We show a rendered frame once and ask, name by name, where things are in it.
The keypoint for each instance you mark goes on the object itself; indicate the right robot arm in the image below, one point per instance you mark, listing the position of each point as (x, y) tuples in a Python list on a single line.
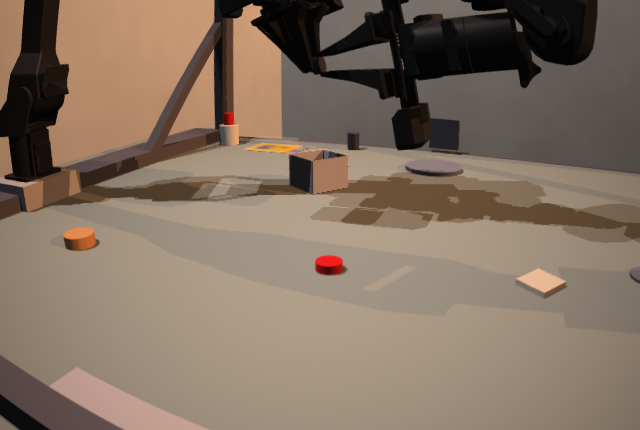
[(36, 91)]

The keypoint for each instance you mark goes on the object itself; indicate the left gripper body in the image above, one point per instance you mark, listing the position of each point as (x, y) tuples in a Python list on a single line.
[(431, 49)]

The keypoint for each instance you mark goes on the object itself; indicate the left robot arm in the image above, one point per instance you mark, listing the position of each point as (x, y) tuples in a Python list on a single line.
[(557, 31)]

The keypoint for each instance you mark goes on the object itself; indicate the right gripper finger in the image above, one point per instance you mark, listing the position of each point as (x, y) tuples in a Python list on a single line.
[(285, 27), (312, 21)]

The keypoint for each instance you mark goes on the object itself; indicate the tan flat rectangular pad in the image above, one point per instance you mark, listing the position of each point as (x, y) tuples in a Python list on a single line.
[(540, 283)]

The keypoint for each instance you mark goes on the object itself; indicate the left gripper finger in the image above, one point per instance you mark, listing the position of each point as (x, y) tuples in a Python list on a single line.
[(361, 37), (373, 78)]

